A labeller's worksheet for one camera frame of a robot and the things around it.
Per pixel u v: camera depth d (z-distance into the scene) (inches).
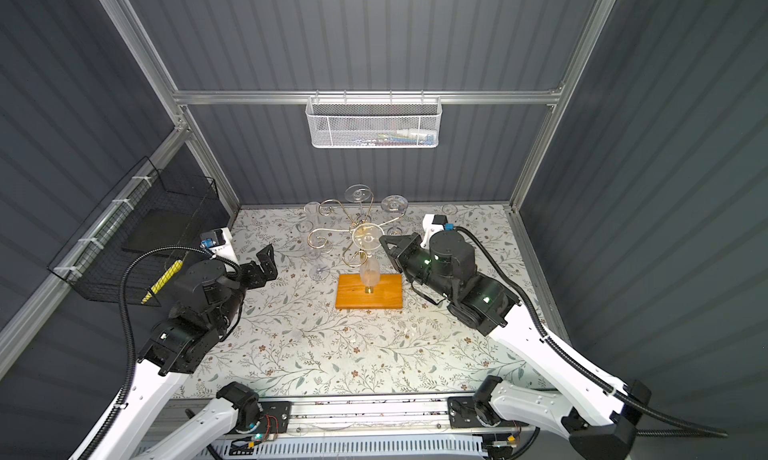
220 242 21.5
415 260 21.3
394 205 29.3
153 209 31.6
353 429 28.6
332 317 35.9
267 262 23.9
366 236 25.3
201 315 18.3
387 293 36.9
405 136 35.9
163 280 26.8
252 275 23.4
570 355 15.9
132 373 16.7
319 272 40.1
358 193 30.6
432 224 23.5
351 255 41.6
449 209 48.0
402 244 21.3
